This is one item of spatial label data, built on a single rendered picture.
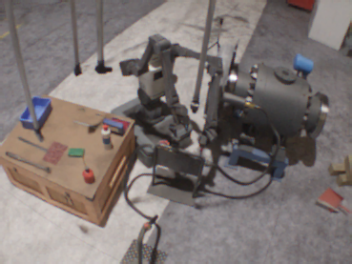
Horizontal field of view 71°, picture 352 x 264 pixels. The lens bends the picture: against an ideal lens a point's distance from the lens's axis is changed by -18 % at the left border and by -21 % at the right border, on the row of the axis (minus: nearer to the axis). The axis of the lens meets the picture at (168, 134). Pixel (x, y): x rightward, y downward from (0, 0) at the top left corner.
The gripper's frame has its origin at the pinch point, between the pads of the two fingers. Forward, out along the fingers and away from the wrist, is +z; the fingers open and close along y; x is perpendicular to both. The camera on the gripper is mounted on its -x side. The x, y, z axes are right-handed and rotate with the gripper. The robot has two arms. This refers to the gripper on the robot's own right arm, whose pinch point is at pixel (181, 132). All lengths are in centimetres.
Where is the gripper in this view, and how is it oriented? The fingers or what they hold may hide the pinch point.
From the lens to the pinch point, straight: 206.6
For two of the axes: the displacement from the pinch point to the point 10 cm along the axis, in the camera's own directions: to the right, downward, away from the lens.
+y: 7.6, -4.3, 4.8
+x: -6.0, -1.8, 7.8
